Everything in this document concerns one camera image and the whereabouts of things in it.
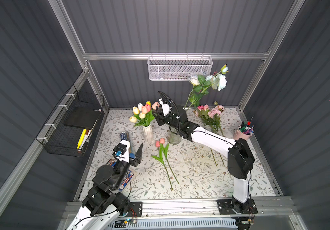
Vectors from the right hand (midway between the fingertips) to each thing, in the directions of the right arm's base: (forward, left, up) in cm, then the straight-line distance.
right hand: (155, 110), depth 79 cm
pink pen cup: (-1, -53, -22) cm, 57 cm away
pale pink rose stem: (+20, -35, -25) cm, 48 cm away
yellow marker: (-17, +36, -2) cm, 40 cm away
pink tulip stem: (-16, -2, -29) cm, 33 cm away
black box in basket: (-6, +38, 0) cm, 39 cm away
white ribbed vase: (-3, +6, -18) cm, 19 cm away
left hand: (-23, +7, +3) cm, 24 cm away
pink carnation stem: (+19, -42, -24) cm, 52 cm away
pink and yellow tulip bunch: (-3, +6, 0) cm, 7 cm away
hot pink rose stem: (+22, -31, -21) cm, 43 cm away
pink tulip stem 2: (+3, +1, +2) cm, 3 cm away
